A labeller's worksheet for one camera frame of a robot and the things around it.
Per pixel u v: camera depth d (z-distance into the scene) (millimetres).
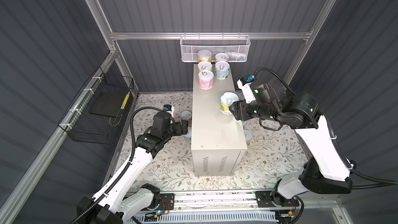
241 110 488
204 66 771
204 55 804
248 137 909
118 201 412
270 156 879
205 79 722
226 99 621
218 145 558
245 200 755
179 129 680
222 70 754
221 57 812
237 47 827
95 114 722
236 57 886
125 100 799
